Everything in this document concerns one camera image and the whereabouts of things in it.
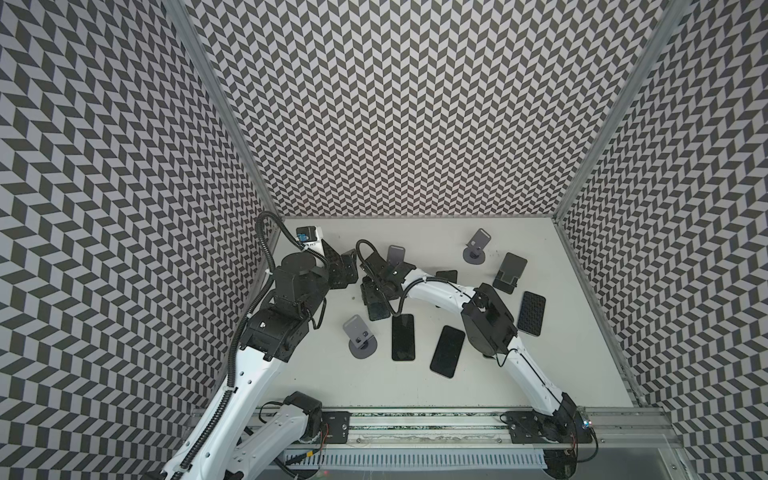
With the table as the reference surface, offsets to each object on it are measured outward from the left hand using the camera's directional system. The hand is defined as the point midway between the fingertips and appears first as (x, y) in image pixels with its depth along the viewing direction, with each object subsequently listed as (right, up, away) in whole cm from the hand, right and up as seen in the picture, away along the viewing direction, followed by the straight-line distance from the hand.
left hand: (339, 255), depth 69 cm
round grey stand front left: (+4, -25, +12) cm, 28 cm away
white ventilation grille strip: (+45, -48, +1) cm, 66 cm away
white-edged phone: (+15, -26, +18) cm, 35 cm away
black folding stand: (+50, -7, +28) cm, 57 cm away
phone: (+8, -18, +22) cm, 29 cm away
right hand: (+5, -16, +27) cm, 32 cm away
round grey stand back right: (+40, -1, +34) cm, 52 cm away
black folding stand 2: (+29, -7, +21) cm, 37 cm away
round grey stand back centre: (+13, -1, +28) cm, 31 cm away
